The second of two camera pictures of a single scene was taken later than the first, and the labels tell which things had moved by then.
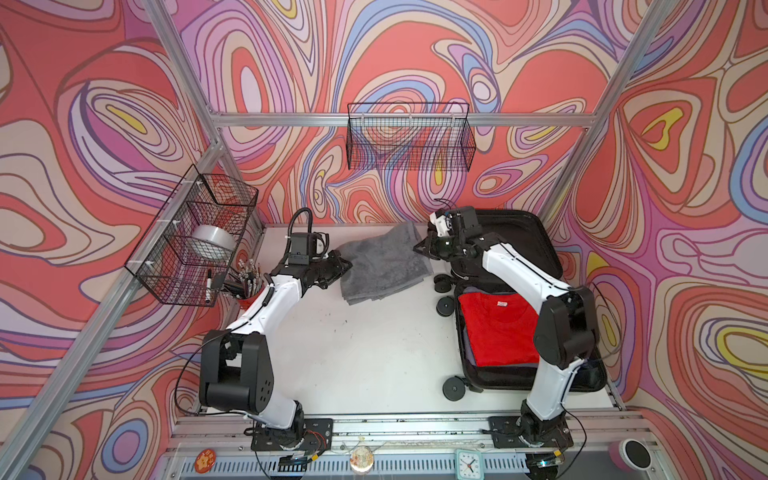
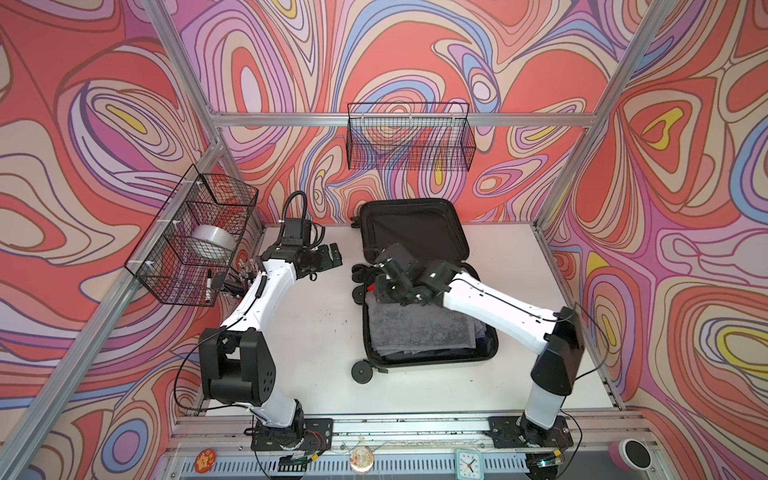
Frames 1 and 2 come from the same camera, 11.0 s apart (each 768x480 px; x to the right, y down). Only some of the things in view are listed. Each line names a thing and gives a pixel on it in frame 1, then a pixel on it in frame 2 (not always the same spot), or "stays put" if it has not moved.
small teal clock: (469, 464) stays put
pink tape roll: (628, 454) stays put
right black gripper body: (444, 248) -> (391, 292)
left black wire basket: (188, 248) stays put
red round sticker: (205, 460) stays put
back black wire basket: (410, 135) stays put
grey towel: (373, 265) -> (394, 328)
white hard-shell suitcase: (534, 238) -> (435, 229)
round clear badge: (361, 459) stays put
